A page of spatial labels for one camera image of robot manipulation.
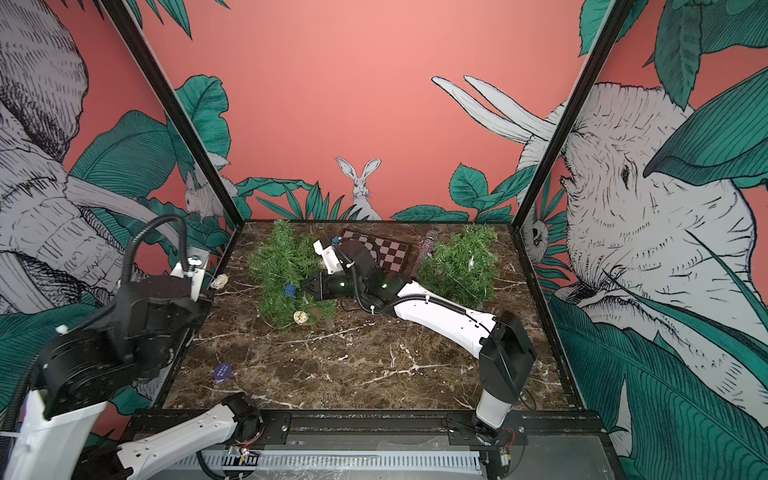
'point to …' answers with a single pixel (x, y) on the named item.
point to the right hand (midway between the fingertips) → (297, 285)
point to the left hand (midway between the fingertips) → (189, 276)
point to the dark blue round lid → (222, 371)
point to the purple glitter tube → (428, 243)
